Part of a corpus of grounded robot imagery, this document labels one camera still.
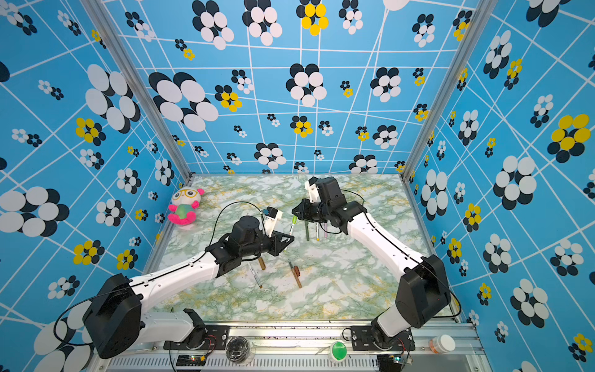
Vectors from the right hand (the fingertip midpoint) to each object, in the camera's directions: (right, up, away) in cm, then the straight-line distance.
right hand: (293, 212), depth 80 cm
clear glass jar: (-14, -37, -17) cm, 43 cm away
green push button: (+13, -38, -16) cm, 43 cm away
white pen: (-15, -25, +7) cm, 30 cm away
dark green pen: (+5, -8, +20) cm, 23 cm away
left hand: (0, -8, -2) cm, 9 cm away
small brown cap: (+1, -23, +9) cm, 25 cm away
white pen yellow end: (+10, -10, +19) cm, 23 cm away
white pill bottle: (+44, -37, -13) cm, 59 cm away
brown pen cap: (-13, -21, +9) cm, 26 cm away
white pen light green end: (-1, -6, +22) cm, 23 cm away
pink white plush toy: (-49, -1, +20) cm, 53 cm away
